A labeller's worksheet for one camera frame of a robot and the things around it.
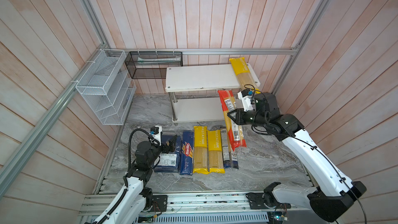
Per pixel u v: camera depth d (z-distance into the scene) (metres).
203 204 0.75
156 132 0.67
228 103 0.67
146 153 0.59
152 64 1.04
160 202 0.74
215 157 0.86
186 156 0.86
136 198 0.54
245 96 0.60
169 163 0.80
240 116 0.59
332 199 0.38
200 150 0.89
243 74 0.79
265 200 0.72
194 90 0.76
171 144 0.72
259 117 0.55
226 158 0.86
